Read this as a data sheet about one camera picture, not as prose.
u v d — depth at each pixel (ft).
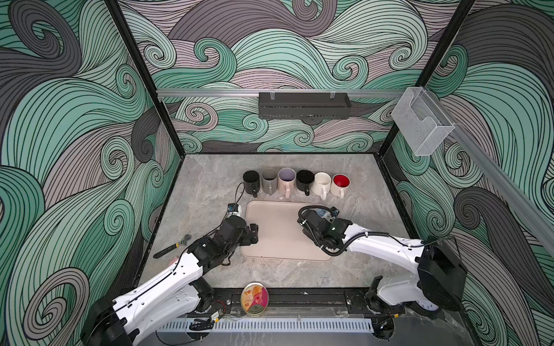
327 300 2.44
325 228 2.06
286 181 3.13
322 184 3.40
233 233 1.90
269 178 3.12
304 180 3.17
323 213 2.40
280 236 2.95
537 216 1.68
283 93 3.10
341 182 3.35
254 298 2.33
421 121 2.60
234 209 2.29
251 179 3.20
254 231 2.34
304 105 3.13
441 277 1.33
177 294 1.93
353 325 2.29
